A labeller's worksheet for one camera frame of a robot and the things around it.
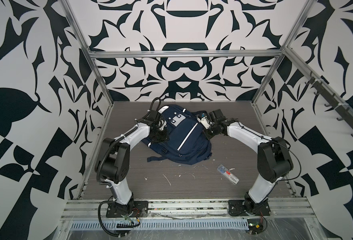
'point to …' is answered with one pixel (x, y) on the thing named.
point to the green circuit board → (254, 226)
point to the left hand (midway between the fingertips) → (170, 137)
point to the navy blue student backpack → (187, 143)
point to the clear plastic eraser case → (228, 175)
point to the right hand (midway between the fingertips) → (205, 130)
